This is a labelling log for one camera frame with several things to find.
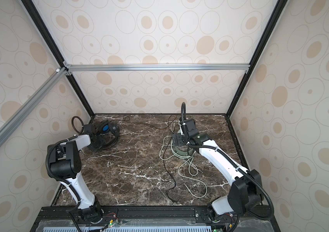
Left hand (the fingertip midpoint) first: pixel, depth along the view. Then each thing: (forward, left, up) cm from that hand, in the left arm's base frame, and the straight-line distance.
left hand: (106, 139), depth 100 cm
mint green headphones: (-7, -54, -3) cm, 54 cm away
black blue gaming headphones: (+8, -1, +4) cm, 9 cm away
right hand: (-7, -51, +15) cm, 54 cm away
